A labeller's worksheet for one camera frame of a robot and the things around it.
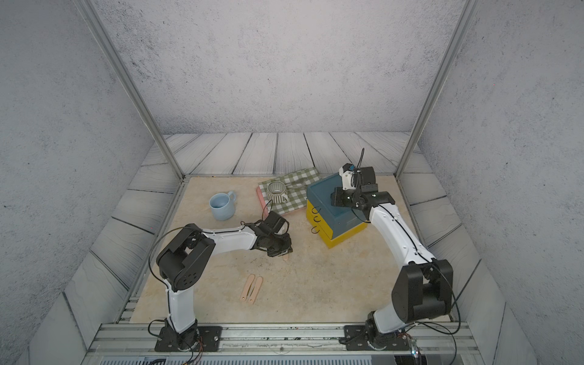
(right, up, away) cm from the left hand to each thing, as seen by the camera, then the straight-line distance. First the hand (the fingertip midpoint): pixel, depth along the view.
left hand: (298, 251), depth 92 cm
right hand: (+13, +21, -7) cm, 26 cm away
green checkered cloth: (-1, +27, +24) cm, 36 cm away
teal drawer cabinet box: (+15, +14, -13) cm, 24 cm away
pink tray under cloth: (-17, +18, +17) cm, 30 cm away
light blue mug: (-33, +18, +8) cm, 38 cm away
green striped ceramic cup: (-10, +24, +13) cm, 29 cm away
